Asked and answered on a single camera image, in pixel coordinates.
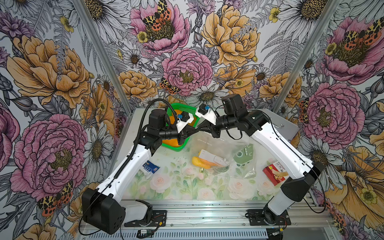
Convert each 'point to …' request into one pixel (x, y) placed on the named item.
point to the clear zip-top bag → (227, 156)
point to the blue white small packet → (150, 167)
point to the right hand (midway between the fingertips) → (200, 130)
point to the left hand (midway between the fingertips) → (196, 133)
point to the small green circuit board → (145, 233)
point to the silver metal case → (285, 129)
